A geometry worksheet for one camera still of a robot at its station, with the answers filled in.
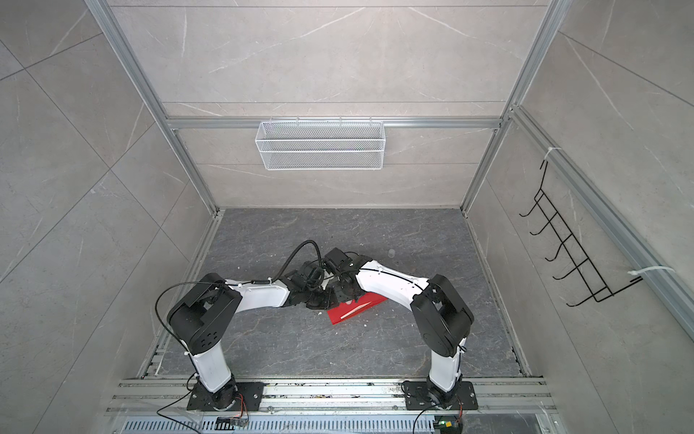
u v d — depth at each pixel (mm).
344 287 645
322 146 1007
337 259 703
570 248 673
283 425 699
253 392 733
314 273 762
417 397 731
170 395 748
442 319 473
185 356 812
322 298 818
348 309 903
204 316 482
